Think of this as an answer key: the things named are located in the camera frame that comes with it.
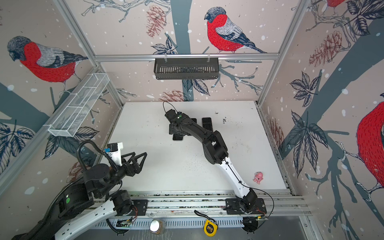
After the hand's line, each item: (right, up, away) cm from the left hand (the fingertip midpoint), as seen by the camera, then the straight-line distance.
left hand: (140, 155), depth 63 cm
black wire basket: (+19, +51, +40) cm, 67 cm away
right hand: (+11, +6, +38) cm, 40 cm away
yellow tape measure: (+31, -34, +4) cm, 46 cm away
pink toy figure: (+59, -17, +19) cm, 64 cm away
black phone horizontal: (+32, +11, +48) cm, 59 cm away
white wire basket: (-39, +20, +14) cm, 46 cm away
